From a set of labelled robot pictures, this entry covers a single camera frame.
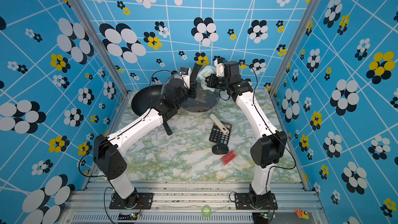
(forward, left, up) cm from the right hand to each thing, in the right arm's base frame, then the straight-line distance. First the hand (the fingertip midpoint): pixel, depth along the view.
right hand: (208, 78), depth 80 cm
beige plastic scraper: (-13, -7, -24) cm, 28 cm away
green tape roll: (-54, +2, -34) cm, 64 cm away
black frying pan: (+12, +46, -29) cm, 56 cm away
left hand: (-3, +6, +2) cm, 7 cm away
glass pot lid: (-6, +1, -11) cm, 13 cm away
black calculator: (-15, -6, -34) cm, 37 cm away
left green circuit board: (-56, +38, -36) cm, 77 cm away
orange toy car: (-55, -42, -33) cm, 76 cm away
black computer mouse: (-24, -7, -33) cm, 41 cm away
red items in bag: (-28, -12, -34) cm, 46 cm away
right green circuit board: (-56, -24, -35) cm, 70 cm away
